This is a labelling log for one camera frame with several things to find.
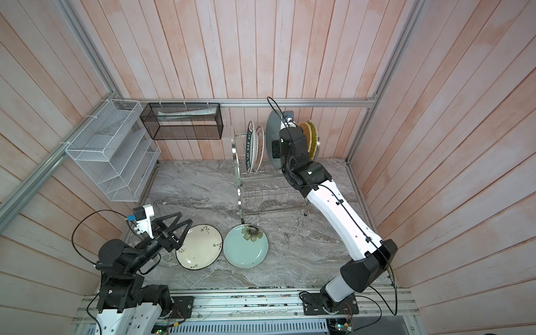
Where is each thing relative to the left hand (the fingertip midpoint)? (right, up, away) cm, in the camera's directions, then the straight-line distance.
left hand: (187, 221), depth 65 cm
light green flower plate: (+16, -15, +23) cm, 32 cm away
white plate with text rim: (+18, +27, +19) cm, 38 cm away
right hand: (+31, +29, +5) cm, 43 cm away
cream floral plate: (-2, -16, +23) cm, 28 cm away
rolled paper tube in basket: (-17, +41, +25) cm, 51 cm away
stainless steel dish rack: (+23, +7, +40) cm, 47 cm away
